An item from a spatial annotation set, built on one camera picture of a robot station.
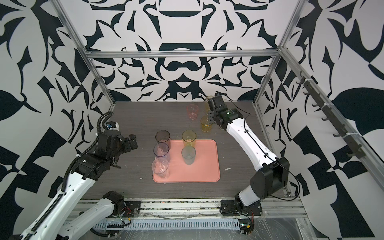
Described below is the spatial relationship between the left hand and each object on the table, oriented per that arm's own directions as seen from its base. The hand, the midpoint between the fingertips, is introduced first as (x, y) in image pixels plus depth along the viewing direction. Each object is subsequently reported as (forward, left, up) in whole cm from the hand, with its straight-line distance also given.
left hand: (126, 136), depth 72 cm
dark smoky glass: (+6, -15, -11) cm, 20 cm away
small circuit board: (-35, -56, -25) cm, 71 cm away
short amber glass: (+19, -42, -18) cm, 49 cm away
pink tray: (-8, -39, -24) cm, 46 cm away
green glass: (+6, -30, -11) cm, 33 cm away
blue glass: (+1, -14, -18) cm, 23 cm away
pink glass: (+34, -33, -21) cm, 52 cm away
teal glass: (0, -29, -20) cm, 36 cm away
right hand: (+12, -45, +1) cm, 46 cm away
